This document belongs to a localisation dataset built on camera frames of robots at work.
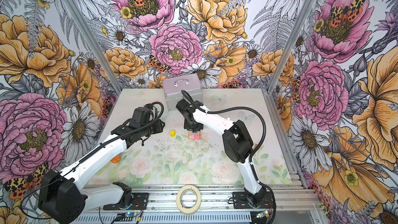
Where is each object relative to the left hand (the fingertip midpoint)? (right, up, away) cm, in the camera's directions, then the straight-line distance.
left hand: (162, 128), depth 83 cm
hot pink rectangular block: (+18, -6, +11) cm, 22 cm away
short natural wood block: (+14, -4, +9) cm, 17 cm away
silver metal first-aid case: (+2, +24, +20) cm, 31 cm away
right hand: (+16, -3, +6) cm, 18 cm away
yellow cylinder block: (+2, -5, +13) cm, 15 cm away
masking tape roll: (+16, -34, -13) cm, 40 cm away
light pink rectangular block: (+15, -7, +11) cm, 20 cm away
